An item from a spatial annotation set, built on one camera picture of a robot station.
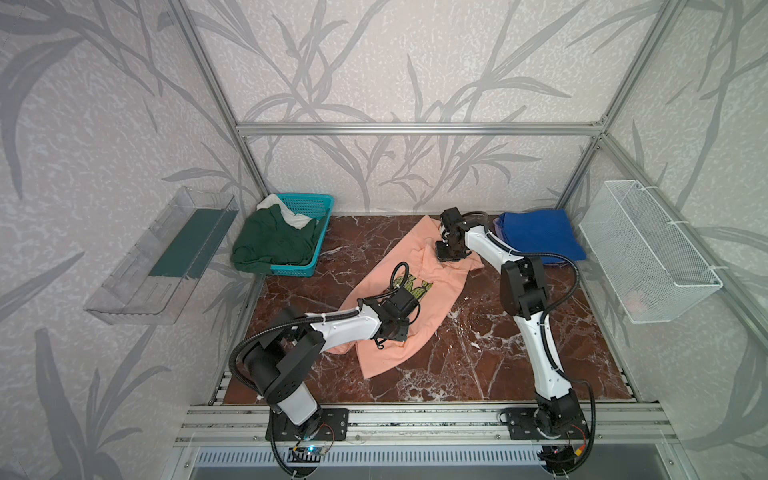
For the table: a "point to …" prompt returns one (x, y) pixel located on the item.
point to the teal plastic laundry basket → (317, 207)
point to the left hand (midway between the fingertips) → (402, 322)
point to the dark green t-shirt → (265, 238)
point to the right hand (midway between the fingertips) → (441, 249)
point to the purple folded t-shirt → (497, 224)
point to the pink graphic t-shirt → (415, 265)
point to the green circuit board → (309, 450)
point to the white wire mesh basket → (655, 270)
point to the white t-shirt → (295, 220)
